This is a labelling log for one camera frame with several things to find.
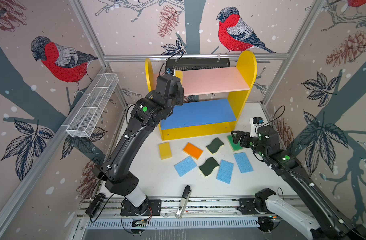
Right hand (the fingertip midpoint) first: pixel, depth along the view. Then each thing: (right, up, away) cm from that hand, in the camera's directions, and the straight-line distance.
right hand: (236, 135), depth 74 cm
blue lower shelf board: (-17, +11, +24) cm, 31 cm away
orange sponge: (-21, -13, +21) cm, 32 cm away
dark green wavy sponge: (-7, -10, +21) cm, 24 cm away
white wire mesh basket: (-75, +11, +1) cm, 76 cm away
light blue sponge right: (+9, -19, +14) cm, 25 cm away
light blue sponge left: (-26, -20, +14) cm, 36 cm away
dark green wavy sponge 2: (-13, -21, +12) cm, 27 cm away
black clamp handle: (-69, -33, -4) cm, 77 cm away
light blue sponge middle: (-3, -23, +11) cm, 26 cm away
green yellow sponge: (+6, -11, +20) cm, 24 cm away
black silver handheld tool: (-26, -33, -1) cm, 42 cm away
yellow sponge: (-39, -13, +21) cm, 47 cm away
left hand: (-30, +21, -11) cm, 38 cm away
